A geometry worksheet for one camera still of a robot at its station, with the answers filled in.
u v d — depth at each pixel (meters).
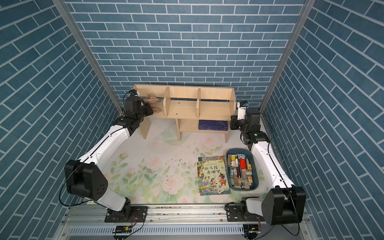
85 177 0.47
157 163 0.91
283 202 0.40
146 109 0.75
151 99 0.83
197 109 0.78
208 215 0.75
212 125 0.92
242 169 0.87
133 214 0.72
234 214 0.73
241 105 0.68
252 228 0.70
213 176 0.86
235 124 0.71
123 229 0.72
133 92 0.71
